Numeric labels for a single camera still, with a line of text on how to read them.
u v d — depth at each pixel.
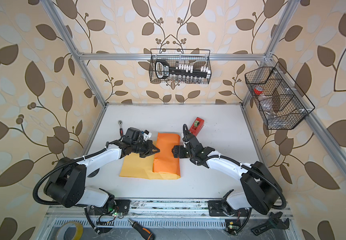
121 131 1.05
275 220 0.69
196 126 1.00
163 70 0.85
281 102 0.74
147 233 0.66
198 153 0.64
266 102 0.71
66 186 0.43
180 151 0.75
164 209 0.75
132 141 0.71
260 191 0.42
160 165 0.82
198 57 0.91
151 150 0.80
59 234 0.65
